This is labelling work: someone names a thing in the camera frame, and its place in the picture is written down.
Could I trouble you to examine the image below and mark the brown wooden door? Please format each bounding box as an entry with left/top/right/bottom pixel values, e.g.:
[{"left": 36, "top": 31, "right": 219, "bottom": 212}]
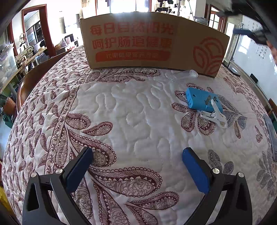
[{"left": 204, "top": 3, "right": 227, "bottom": 33}]

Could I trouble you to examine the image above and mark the white plastic clip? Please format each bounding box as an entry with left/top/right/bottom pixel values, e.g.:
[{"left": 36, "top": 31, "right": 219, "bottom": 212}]
[{"left": 200, "top": 99, "right": 228, "bottom": 129}]

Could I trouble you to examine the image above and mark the light blue power bank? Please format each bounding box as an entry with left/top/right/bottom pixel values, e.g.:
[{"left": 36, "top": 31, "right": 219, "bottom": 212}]
[{"left": 185, "top": 87, "right": 223, "bottom": 113}]

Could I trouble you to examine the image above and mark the brown cardboard box orange print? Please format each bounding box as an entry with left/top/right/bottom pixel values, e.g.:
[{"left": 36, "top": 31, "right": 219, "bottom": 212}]
[{"left": 80, "top": 12, "right": 229, "bottom": 77}]

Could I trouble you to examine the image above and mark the clear plastic tube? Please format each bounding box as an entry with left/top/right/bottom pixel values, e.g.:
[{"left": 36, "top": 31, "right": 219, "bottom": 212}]
[{"left": 165, "top": 70, "right": 198, "bottom": 81}]

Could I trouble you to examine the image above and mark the wooden chair backrest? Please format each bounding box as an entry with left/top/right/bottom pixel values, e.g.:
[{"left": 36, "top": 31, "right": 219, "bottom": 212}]
[{"left": 16, "top": 50, "right": 71, "bottom": 113}]

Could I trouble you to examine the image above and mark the whiteboard on wall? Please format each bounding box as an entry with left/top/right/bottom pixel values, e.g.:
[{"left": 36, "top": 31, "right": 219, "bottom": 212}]
[{"left": 224, "top": 15, "right": 276, "bottom": 102}]

